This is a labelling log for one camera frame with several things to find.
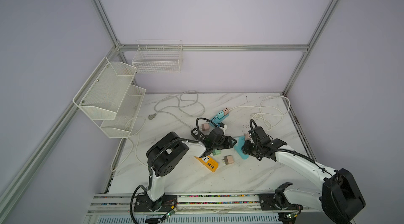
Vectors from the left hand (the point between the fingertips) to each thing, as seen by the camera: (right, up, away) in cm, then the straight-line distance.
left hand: (234, 143), depth 89 cm
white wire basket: (-48, +52, +6) cm, 72 cm away
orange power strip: (-16, -9, -6) cm, 19 cm away
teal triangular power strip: (+2, -3, -2) cm, 4 cm away
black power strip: (-23, +4, +6) cm, 24 cm away
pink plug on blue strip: (-3, +18, +12) cm, 22 cm away
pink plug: (-17, +8, +9) cm, 21 cm away
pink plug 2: (-4, -8, -3) cm, 10 cm away
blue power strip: (-11, +12, +12) cm, 20 cm away
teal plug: (-7, +16, +11) cm, 21 cm away
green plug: (-11, -5, -1) cm, 12 cm away
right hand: (+4, -2, -4) cm, 6 cm away
